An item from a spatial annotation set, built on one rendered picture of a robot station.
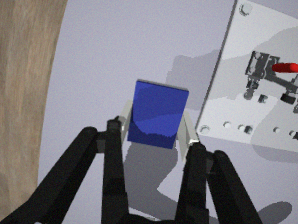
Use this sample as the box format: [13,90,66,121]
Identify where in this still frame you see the red-handled toggle clamp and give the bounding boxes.
[245,51,298,105]

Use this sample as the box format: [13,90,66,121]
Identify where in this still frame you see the white fixture plate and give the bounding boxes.
[195,0,298,153]

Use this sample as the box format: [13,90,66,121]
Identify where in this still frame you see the blue rectangular plate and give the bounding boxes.
[127,79,189,149]

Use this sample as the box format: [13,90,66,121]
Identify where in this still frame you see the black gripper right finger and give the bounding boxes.
[174,110,263,224]

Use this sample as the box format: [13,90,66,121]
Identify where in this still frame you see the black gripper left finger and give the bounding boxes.
[0,99,133,224]

